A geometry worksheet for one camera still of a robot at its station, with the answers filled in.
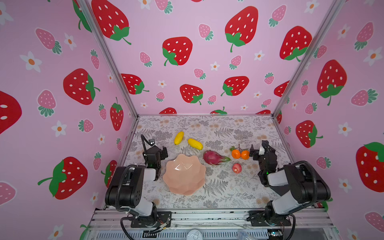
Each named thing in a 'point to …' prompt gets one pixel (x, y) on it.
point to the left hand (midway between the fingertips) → (156, 147)
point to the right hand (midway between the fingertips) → (261, 145)
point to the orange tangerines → (237, 153)
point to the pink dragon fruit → (214, 158)
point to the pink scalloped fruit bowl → (184, 174)
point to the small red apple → (237, 168)
